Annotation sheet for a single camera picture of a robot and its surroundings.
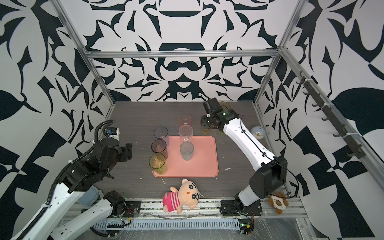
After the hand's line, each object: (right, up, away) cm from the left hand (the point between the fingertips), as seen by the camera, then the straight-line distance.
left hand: (123, 142), depth 68 cm
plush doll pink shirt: (+29, -25, +3) cm, 39 cm away
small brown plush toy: (+73, -30, +6) cm, 79 cm away
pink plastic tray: (+38, -16, +22) cm, 47 cm away
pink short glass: (+26, +9, +34) cm, 44 cm away
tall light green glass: (+12, -12, +12) cm, 21 cm away
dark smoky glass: (+12, -5, +20) cm, 24 cm away
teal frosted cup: (+28, -7, +21) cm, 35 cm away
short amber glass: (+40, +2, +31) cm, 51 cm away
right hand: (+40, +10, +12) cm, 42 cm away
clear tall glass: (+27, +3, +19) cm, 33 cm away
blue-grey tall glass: (+14, +3, +19) cm, 23 cm away
